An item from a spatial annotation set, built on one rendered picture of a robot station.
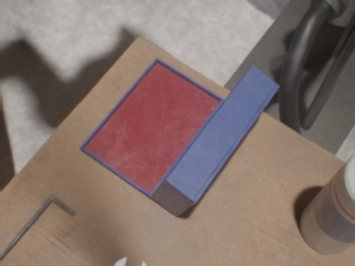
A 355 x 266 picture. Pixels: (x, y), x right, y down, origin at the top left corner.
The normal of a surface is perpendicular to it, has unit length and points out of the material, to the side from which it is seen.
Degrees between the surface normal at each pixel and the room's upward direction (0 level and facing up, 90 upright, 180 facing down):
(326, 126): 0
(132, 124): 0
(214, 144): 12
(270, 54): 0
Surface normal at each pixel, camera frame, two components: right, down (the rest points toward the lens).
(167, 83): 0.00, -0.40
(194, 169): 0.18, -0.28
